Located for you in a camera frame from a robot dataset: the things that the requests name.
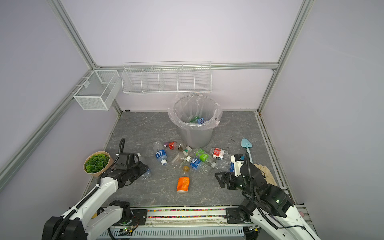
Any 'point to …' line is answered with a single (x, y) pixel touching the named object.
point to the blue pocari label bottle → (197, 164)
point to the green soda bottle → (194, 120)
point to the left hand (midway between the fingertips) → (146, 169)
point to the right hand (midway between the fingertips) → (222, 175)
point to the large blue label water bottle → (200, 121)
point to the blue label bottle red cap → (223, 165)
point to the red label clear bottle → (218, 153)
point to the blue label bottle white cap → (160, 152)
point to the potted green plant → (98, 163)
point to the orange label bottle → (183, 185)
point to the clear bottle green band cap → (177, 161)
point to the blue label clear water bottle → (147, 173)
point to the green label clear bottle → (204, 157)
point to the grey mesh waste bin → (196, 139)
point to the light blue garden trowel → (246, 143)
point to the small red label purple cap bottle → (174, 145)
